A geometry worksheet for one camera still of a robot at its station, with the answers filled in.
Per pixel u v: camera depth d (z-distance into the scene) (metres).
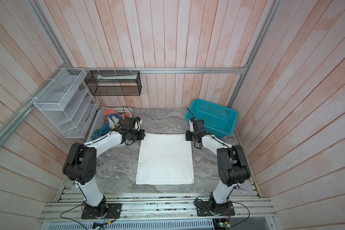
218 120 1.14
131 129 0.78
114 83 1.04
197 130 0.75
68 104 0.74
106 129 0.95
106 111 1.07
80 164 0.50
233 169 0.48
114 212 0.73
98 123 1.04
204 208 0.73
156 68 0.98
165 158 0.92
